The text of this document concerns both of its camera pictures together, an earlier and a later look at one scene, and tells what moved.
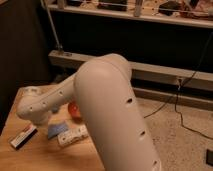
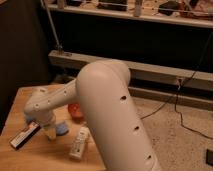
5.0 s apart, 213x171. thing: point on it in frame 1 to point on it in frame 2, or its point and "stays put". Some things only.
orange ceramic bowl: (75, 112) stays put
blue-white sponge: (56, 129) stays put
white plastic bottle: (72, 134) to (78, 147)
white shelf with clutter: (195, 13) stays put
